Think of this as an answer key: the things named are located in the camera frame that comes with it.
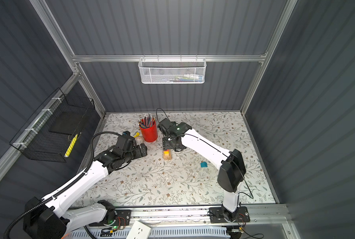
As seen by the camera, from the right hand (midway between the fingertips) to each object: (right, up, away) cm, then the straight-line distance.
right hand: (172, 147), depth 82 cm
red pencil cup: (-16, +6, +18) cm, 25 cm away
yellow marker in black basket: (-47, +2, -14) cm, 49 cm away
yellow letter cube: (-5, -5, +11) cm, 13 cm away
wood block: (-3, -8, +10) cm, 13 cm away
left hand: (-18, -1, -1) cm, 18 cm away
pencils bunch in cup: (-18, +14, +16) cm, 28 cm away
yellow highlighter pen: (-26, +6, +23) cm, 35 cm away
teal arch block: (+19, -12, +9) cm, 24 cm away
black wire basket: (-61, +7, -10) cm, 62 cm away
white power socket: (-15, -36, -15) cm, 42 cm away
